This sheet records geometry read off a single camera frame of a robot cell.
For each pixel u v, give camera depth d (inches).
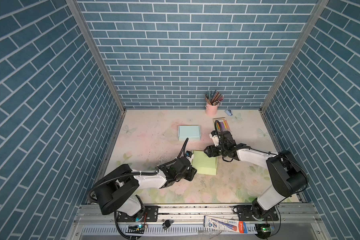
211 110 44.3
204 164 34.1
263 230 27.6
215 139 34.0
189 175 30.2
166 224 26.9
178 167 26.4
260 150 22.2
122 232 27.2
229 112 46.9
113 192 17.0
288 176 18.2
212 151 32.4
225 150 28.4
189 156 30.5
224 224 27.8
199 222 28.6
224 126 42.9
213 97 44.2
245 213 29.0
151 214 29.0
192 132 40.7
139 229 28.4
